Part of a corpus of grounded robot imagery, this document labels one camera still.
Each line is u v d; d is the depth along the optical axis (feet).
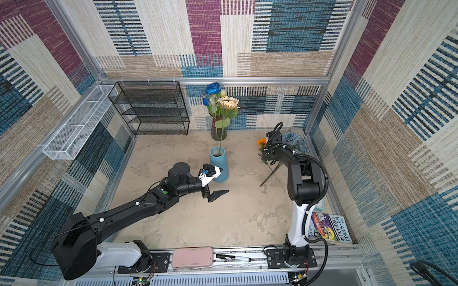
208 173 2.02
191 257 2.44
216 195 2.14
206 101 3.11
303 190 1.80
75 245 1.33
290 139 3.25
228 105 2.39
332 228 2.61
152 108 3.65
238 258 2.44
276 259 2.40
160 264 2.41
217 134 3.84
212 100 2.81
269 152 2.54
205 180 2.13
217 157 2.67
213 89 2.55
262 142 3.56
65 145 2.30
